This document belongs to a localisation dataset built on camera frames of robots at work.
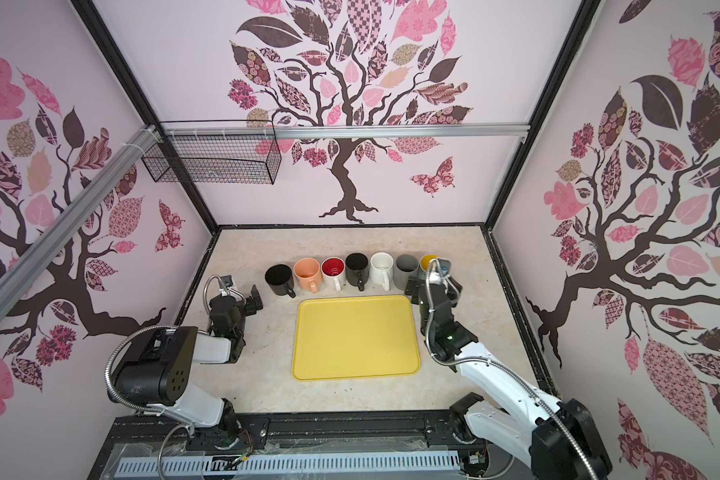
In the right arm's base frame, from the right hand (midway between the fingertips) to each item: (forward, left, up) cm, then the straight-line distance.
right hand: (436, 273), depth 81 cm
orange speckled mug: (+13, +40, -17) cm, 46 cm away
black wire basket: (+40, +65, +14) cm, 77 cm away
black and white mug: (+6, +47, -11) cm, 49 cm away
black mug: (+12, +23, -14) cm, 29 cm away
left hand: (+4, +60, -13) cm, 61 cm away
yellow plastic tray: (-9, +28, -20) cm, 36 cm away
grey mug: (+11, +7, -11) cm, 17 cm away
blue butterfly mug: (+10, +1, -10) cm, 14 cm away
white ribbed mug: (+12, +15, -14) cm, 24 cm away
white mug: (+14, +31, -18) cm, 39 cm away
